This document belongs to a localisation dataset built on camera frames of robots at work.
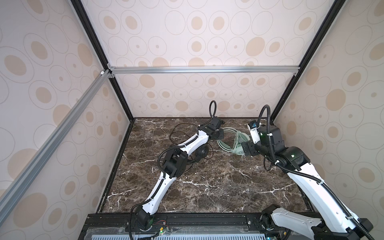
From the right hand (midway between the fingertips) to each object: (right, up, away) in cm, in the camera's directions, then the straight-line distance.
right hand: (253, 138), depth 72 cm
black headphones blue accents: (-24, -10, +19) cm, 33 cm away
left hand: (-8, +4, +25) cm, 27 cm away
